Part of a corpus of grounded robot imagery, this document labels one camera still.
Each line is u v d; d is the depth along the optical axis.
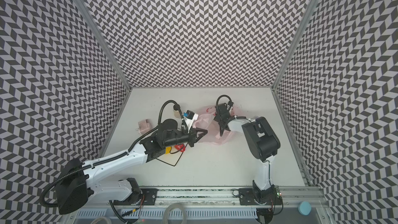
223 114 0.79
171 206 0.68
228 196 0.75
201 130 0.72
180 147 0.85
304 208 0.70
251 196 0.72
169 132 0.56
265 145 0.50
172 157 0.83
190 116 0.65
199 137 0.68
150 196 0.73
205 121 0.77
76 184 0.39
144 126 0.92
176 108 0.96
